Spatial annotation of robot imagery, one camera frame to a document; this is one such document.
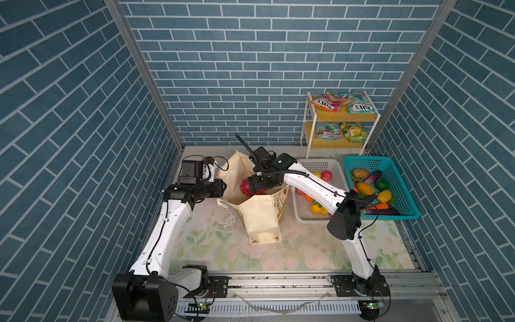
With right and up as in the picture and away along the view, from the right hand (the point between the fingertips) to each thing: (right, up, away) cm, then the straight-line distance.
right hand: (255, 183), depth 85 cm
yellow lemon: (+31, +3, +17) cm, 36 cm away
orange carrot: (+59, -12, +9) cm, 61 cm away
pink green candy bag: (+38, +26, +19) cm, 50 cm away
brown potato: (+55, +4, +19) cm, 58 cm away
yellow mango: (+53, -4, +12) cm, 55 cm away
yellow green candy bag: (+51, +25, +18) cm, 60 cm away
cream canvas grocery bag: (+3, -10, -11) cm, 16 cm away
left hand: (-12, 0, -6) cm, 14 cm away
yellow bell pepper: (+62, -7, +11) cm, 63 cm away
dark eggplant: (+53, -13, +4) cm, 55 cm away
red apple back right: (+36, +2, +17) cm, 40 cm away
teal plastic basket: (+68, -8, +7) cm, 68 cm away
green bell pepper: (+63, -2, +14) cm, 64 cm away
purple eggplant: (+63, +2, +20) cm, 66 cm away
